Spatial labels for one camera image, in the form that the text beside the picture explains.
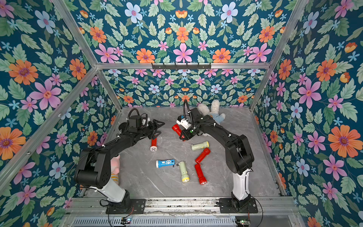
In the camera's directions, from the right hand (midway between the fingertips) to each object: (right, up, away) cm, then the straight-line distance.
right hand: (186, 133), depth 90 cm
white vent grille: (-15, -43, -20) cm, 50 cm away
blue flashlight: (-13, -18, -4) cm, 23 cm away
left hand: (-14, +5, -1) cm, 15 cm away
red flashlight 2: (+10, -26, -10) cm, 29 cm away
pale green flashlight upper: (+9, -9, +6) cm, 14 cm away
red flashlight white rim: (-22, -11, +3) cm, 25 cm away
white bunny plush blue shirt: (+22, +17, +18) cm, 33 cm away
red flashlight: (+13, -13, +1) cm, 18 cm away
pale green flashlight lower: (0, -25, -10) cm, 27 cm away
